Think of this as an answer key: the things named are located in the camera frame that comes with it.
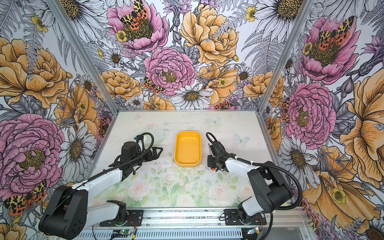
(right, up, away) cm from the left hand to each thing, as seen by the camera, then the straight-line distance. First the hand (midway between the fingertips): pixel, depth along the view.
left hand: (156, 154), depth 89 cm
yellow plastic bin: (+18, +2, +10) cm, 21 cm away
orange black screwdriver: (+33, -9, +1) cm, 34 cm away
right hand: (+32, -7, +4) cm, 33 cm away
